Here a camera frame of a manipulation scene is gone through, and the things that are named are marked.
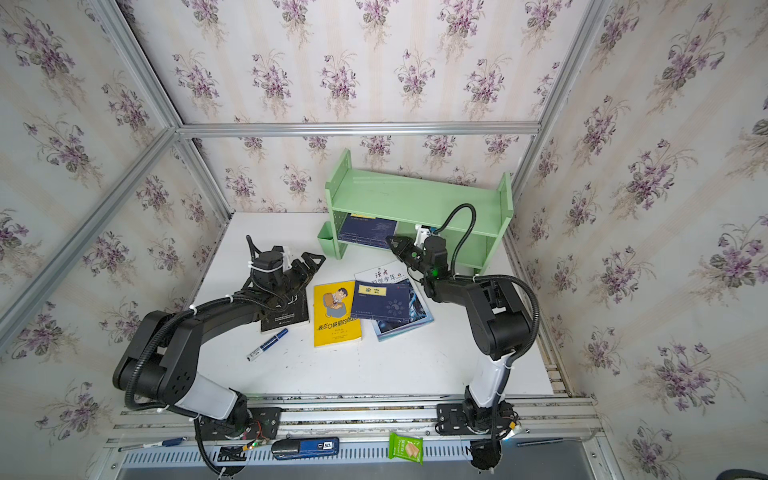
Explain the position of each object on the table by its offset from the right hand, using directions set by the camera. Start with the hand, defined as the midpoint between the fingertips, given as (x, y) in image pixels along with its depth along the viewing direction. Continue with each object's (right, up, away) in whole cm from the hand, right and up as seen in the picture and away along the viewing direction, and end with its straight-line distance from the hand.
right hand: (383, 240), depth 89 cm
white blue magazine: (+1, -27, 0) cm, 27 cm away
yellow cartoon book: (-16, -23, +2) cm, 28 cm away
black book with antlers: (-27, -22, +1) cm, 35 cm away
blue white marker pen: (-35, -31, -5) cm, 47 cm away
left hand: (-19, -7, +1) cm, 21 cm away
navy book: (-5, +3, +5) cm, 8 cm away
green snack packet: (+5, -49, -20) cm, 53 cm away
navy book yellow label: (-1, -19, +4) cm, 19 cm away
